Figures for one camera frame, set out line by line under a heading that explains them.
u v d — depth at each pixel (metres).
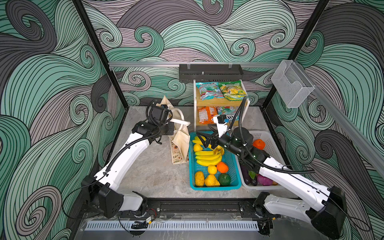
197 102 0.76
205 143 0.61
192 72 0.93
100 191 0.38
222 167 0.83
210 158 0.88
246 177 0.79
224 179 0.78
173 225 0.70
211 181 0.78
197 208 0.74
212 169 0.82
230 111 0.93
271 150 0.88
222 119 0.56
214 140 0.59
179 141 0.77
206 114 0.92
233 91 0.78
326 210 0.37
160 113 0.56
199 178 0.79
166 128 0.67
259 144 0.92
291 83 0.80
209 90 0.78
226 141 0.59
